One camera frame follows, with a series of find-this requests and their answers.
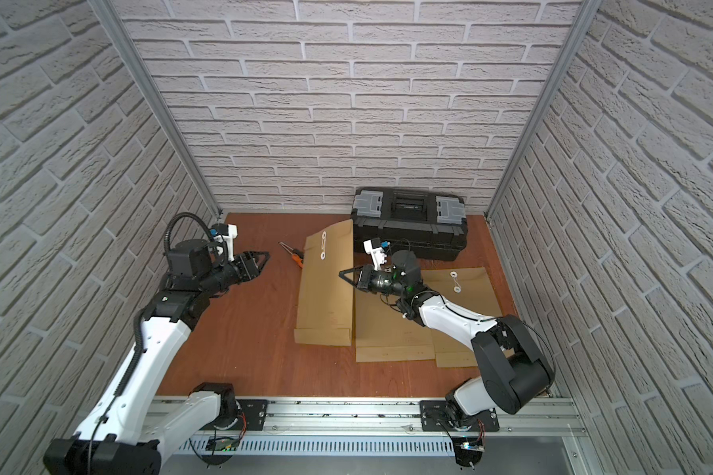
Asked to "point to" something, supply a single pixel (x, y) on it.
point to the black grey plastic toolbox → (433, 225)
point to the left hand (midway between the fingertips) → (268, 250)
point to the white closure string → (458, 288)
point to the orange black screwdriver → (296, 254)
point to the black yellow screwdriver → (299, 252)
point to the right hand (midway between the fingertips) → (343, 275)
